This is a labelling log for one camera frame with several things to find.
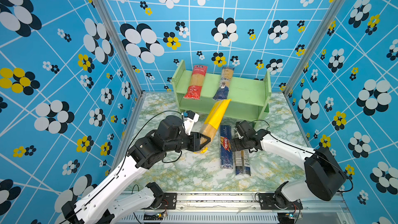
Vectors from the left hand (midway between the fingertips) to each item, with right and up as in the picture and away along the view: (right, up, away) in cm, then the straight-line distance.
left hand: (210, 138), depth 61 cm
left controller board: (-25, -38, +10) cm, 47 cm away
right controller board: (+35, -38, +9) cm, 53 cm away
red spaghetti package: (-8, +21, +18) cm, 29 cm away
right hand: (+18, -9, +28) cm, 35 cm away
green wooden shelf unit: (+22, +17, +20) cm, 34 cm away
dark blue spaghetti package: (+10, -16, +23) cm, 30 cm away
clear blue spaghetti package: (+18, -18, +22) cm, 34 cm away
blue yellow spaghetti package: (+11, +30, +26) cm, 41 cm away
